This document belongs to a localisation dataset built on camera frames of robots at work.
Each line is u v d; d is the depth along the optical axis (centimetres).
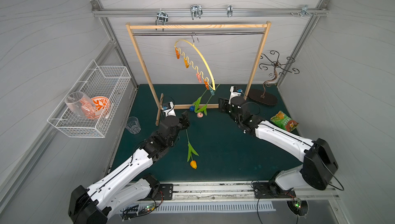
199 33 64
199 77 78
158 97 97
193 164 80
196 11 76
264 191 73
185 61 82
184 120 67
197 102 88
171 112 63
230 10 78
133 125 94
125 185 46
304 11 77
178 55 91
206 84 74
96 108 66
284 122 95
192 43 72
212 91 73
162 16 78
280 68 88
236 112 62
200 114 93
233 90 72
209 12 78
